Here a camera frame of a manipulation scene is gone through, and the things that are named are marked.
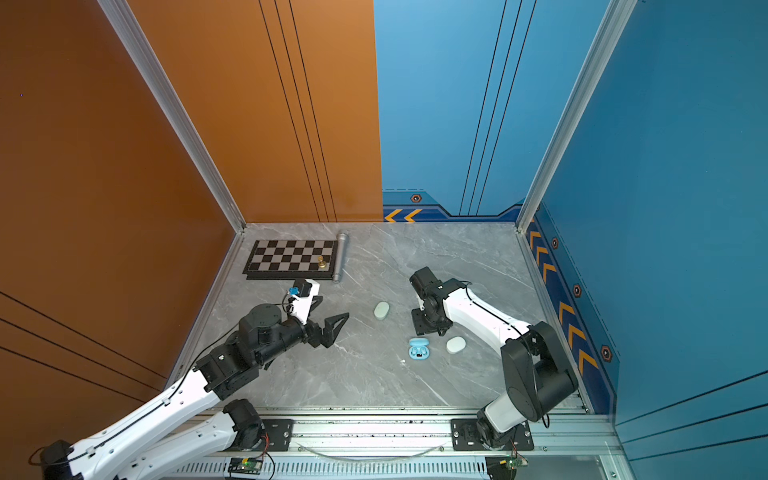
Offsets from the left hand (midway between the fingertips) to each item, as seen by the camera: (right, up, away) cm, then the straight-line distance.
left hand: (336, 305), depth 71 cm
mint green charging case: (+10, -6, +23) cm, 26 cm away
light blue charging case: (+21, -16, +16) cm, 31 cm away
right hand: (+22, -9, +16) cm, 29 cm away
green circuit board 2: (+43, -36, -2) cm, 56 cm away
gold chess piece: (-11, +9, +31) cm, 34 cm away
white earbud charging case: (+32, -14, +15) cm, 38 cm away
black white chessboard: (-23, +10, +34) cm, 42 cm away
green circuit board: (-21, -39, 0) cm, 45 cm away
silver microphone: (-6, +16, +40) cm, 44 cm away
